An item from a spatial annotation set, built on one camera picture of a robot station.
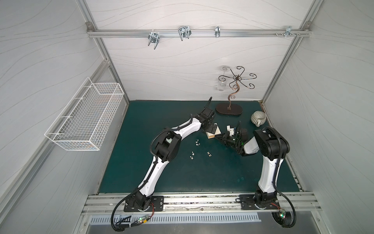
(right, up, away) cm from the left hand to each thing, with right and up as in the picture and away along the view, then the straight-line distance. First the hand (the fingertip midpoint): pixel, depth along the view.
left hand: (210, 127), depth 100 cm
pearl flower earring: (-10, -11, -4) cm, 15 cm away
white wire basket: (-65, +4, -32) cm, 72 cm away
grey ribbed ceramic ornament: (+37, +6, +7) cm, 39 cm away
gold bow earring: (-3, -16, -8) cm, 18 cm away
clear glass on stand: (+8, +31, +2) cm, 32 cm away
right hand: (+3, -6, -2) cm, 7 cm away
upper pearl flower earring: (-9, -9, -2) cm, 13 cm away
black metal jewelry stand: (+20, +13, +12) cm, 27 cm away
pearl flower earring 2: (-12, -16, -9) cm, 22 cm away
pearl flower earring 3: (-13, -18, -10) cm, 25 cm away
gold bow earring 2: (-1, -17, -9) cm, 20 cm away
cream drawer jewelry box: (0, -5, -4) cm, 7 cm away
